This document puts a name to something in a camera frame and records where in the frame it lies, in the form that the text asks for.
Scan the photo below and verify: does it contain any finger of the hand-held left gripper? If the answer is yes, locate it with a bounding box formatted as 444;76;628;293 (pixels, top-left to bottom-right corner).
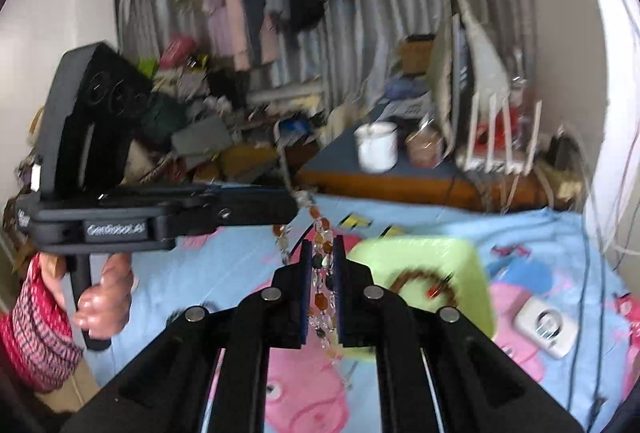
97;182;294;202
150;190;300;242

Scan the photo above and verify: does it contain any white router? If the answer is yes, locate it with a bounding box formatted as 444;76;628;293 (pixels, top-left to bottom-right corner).
457;92;544;176

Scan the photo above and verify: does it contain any cardboard box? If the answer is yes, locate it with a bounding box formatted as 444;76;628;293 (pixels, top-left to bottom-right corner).
397;35;436;76

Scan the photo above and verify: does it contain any dark green backpack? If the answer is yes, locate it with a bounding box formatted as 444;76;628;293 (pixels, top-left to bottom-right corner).
140;93;189;149

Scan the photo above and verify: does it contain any black power adapter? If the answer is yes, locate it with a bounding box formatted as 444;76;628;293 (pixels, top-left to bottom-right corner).
547;135;576;164

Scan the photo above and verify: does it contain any person's left hand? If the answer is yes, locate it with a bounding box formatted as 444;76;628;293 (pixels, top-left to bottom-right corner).
74;257;135;340

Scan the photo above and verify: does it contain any mixed stone bead necklace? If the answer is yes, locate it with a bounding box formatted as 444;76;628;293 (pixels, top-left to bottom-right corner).
272;192;353;386

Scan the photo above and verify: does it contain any black monitor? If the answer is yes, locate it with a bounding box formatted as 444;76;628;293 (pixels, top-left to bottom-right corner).
450;0;476;154

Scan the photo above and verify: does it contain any small white device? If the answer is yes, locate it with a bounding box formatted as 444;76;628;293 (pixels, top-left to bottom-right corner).
514;295;581;360

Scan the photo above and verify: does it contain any brown wooden bead bracelet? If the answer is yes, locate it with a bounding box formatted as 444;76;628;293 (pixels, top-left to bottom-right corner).
387;267;464;309

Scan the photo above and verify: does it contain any green plastic basket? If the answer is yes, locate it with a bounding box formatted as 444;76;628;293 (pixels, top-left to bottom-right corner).
347;237;497;362

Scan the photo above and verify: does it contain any wooden table with blue top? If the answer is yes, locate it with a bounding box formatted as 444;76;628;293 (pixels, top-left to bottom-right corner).
295;128;586;214

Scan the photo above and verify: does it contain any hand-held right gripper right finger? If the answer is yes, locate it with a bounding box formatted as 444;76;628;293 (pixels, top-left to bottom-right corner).
334;235;586;433

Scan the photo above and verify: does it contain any white enamel mug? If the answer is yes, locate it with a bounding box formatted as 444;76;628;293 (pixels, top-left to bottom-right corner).
354;121;400;174

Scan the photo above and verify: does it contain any blue and white bag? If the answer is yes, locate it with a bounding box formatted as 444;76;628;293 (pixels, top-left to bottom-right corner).
280;115;316;139

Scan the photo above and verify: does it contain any cartoon printed bedsheet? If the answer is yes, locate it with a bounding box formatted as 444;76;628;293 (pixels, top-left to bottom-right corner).
95;193;640;433

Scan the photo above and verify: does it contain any blue folded cloth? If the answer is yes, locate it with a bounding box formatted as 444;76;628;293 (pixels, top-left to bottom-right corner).
385;75;431;102

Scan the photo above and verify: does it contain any red plastic bag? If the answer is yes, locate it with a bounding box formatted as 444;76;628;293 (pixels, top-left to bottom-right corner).
475;123;521;154

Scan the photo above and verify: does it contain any grey handbag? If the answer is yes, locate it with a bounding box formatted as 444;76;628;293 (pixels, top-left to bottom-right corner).
172;118;236;162

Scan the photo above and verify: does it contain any person's left forearm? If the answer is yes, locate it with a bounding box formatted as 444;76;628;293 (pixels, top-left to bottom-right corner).
0;253;86;395

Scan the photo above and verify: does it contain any pink bag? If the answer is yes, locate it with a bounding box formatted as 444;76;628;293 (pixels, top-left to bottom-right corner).
160;35;199;69

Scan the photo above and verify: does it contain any beige power strip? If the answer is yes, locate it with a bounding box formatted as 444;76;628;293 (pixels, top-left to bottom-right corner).
537;160;584;202

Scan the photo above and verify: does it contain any pink dress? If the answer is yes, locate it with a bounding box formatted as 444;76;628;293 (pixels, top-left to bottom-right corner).
202;0;236;59

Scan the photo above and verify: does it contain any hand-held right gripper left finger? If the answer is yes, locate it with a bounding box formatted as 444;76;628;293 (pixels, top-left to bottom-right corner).
60;238;313;433

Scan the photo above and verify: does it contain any glass jar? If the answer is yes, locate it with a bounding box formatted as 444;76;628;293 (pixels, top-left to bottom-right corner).
405;115;446;170

